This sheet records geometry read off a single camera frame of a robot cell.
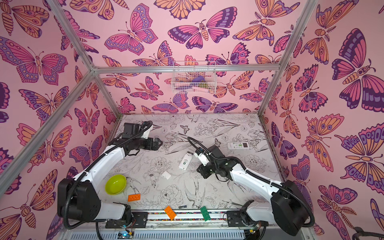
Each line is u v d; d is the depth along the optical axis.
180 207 0.78
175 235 0.70
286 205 0.41
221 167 0.62
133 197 0.80
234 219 0.73
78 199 0.41
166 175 0.88
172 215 0.74
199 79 0.96
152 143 0.76
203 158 0.73
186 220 0.75
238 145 1.00
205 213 0.75
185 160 0.93
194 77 0.97
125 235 0.72
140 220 0.74
